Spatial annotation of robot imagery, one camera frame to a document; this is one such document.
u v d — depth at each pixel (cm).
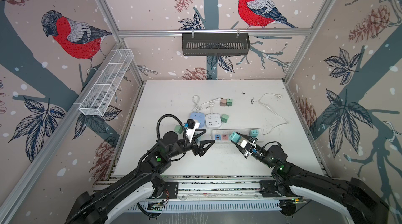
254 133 86
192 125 62
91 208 41
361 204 42
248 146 60
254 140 68
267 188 73
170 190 73
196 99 110
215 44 103
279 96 110
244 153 68
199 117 98
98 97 72
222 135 90
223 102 107
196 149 62
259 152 66
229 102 107
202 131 73
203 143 62
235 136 71
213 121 95
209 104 105
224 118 98
